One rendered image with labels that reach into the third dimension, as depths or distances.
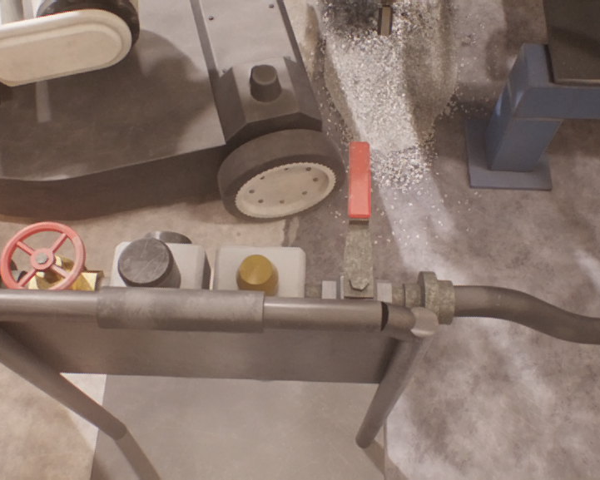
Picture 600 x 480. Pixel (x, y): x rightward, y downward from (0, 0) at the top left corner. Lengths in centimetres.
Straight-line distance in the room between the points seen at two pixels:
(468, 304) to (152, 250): 29
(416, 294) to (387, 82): 73
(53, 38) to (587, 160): 90
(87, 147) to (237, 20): 31
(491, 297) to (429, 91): 73
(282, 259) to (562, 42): 62
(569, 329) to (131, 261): 43
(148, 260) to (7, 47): 51
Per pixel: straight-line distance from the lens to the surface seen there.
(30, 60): 106
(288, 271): 63
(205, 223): 118
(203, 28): 117
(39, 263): 62
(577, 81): 107
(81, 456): 110
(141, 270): 59
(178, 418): 107
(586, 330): 77
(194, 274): 64
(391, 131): 127
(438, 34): 142
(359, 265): 62
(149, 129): 108
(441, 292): 65
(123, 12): 105
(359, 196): 64
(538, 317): 69
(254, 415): 106
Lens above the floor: 104
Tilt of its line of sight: 65 degrees down
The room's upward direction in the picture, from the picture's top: straight up
